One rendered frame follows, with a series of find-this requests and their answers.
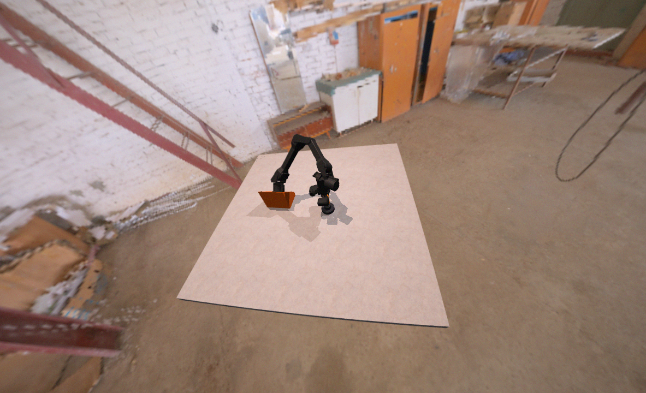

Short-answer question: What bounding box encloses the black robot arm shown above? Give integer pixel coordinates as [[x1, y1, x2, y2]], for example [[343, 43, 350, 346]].
[[270, 134, 339, 197]]

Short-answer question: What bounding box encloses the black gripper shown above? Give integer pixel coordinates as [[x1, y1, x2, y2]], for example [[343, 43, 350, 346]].
[[317, 186, 330, 206]]

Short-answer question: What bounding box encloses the dark grey round pedestal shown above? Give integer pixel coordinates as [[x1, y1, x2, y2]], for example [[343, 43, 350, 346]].
[[321, 203, 335, 215]]

